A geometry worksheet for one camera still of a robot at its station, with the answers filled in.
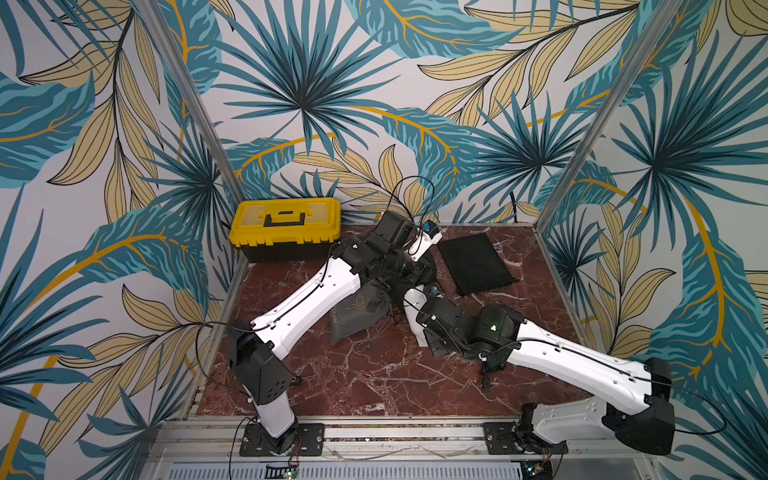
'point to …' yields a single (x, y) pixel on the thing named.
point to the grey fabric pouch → (363, 307)
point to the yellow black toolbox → (286, 230)
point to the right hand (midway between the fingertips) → (432, 331)
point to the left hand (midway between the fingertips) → (426, 274)
